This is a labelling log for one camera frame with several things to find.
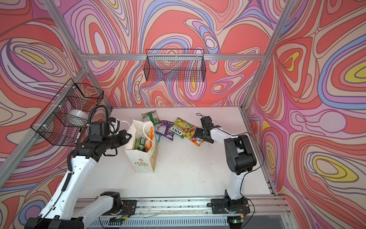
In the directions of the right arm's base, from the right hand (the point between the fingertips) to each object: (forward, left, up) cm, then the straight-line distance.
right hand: (202, 139), depth 99 cm
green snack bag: (-9, +40, +11) cm, 42 cm away
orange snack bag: (-10, +33, +16) cm, 38 cm away
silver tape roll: (-2, +67, +32) cm, 74 cm away
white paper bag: (-21, +36, +13) cm, 44 cm away
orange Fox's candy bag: (-3, +4, +1) cm, 5 cm away
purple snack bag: (+7, +28, +3) cm, 29 cm away
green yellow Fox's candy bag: (+10, +15, +2) cm, 18 cm away
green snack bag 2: (+20, +37, +3) cm, 42 cm away
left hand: (-11, +40, +23) cm, 47 cm away
